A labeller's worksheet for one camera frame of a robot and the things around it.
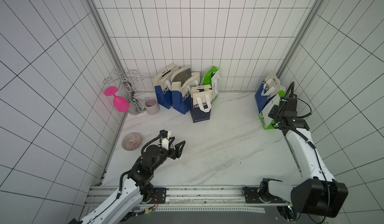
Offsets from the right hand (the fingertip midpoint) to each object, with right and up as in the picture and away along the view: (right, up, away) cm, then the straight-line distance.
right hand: (280, 109), depth 79 cm
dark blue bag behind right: (+5, +14, +19) cm, 24 cm away
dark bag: (-43, +4, +7) cm, 43 cm away
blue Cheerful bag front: (-67, +13, +16) cm, 70 cm away
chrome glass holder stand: (-89, +1, +31) cm, 94 cm away
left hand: (-55, -18, 0) cm, 58 cm away
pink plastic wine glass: (-93, +3, +13) cm, 94 cm away
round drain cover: (-86, -21, +11) cm, 89 cm away
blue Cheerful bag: (-54, +16, +11) cm, 57 cm away
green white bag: (-35, +19, +14) cm, 42 cm away
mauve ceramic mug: (-77, +1, +25) cm, 81 cm away
